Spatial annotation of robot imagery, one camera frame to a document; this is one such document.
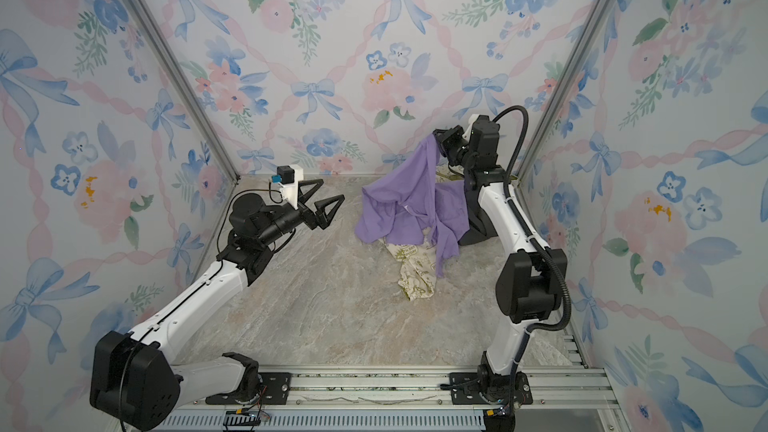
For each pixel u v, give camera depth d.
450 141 0.73
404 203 0.98
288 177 0.60
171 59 0.86
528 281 0.48
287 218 0.64
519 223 0.53
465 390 0.73
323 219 0.65
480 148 0.64
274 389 0.76
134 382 0.39
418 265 0.94
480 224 0.93
